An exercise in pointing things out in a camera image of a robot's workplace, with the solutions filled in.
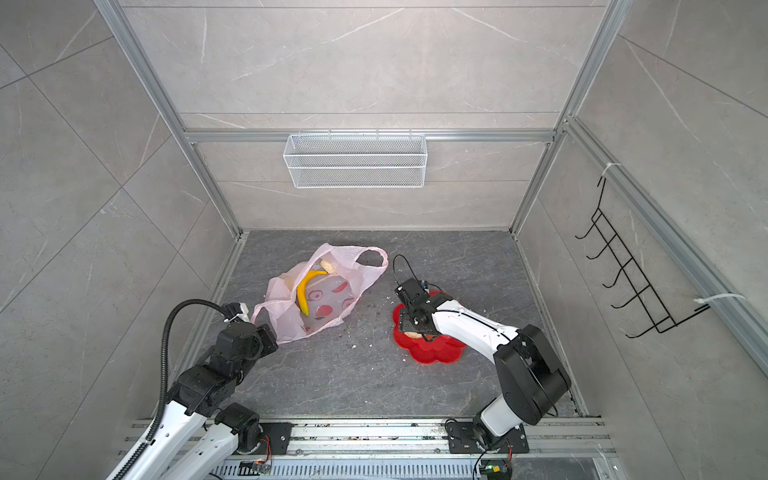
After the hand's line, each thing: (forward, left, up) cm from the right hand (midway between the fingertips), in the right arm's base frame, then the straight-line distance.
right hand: (414, 320), depth 90 cm
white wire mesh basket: (+48, +17, +25) cm, 57 cm away
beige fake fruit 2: (-4, +1, -1) cm, 4 cm away
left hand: (-5, +39, +12) cm, 41 cm away
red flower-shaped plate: (-7, -8, -5) cm, 12 cm away
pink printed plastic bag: (+12, +28, -4) cm, 31 cm away
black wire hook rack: (-13, -48, +26) cm, 56 cm away
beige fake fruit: (+22, +29, 0) cm, 36 cm away
